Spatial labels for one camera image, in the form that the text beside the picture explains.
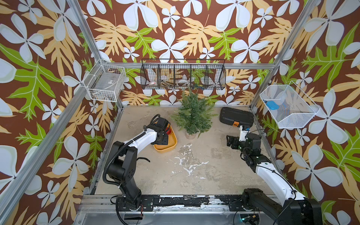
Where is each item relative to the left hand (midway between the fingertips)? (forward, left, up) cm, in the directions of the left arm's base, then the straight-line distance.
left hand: (162, 139), depth 94 cm
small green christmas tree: (+2, -20, +23) cm, 31 cm away
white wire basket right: (+6, -78, +24) cm, 82 cm away
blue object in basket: (+13, -69, +20) cm, 73 cm away
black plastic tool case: (+20, -55, 0) cm, 59 cm away
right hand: (-2, -44, +8) cm, 45 cm away
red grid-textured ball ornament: (+7, -3, 0) cm, 8 cm away
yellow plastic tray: (+1, -6, -6) cm, 8 cm away
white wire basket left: (+24, +35, +29) cm, 51 cm away
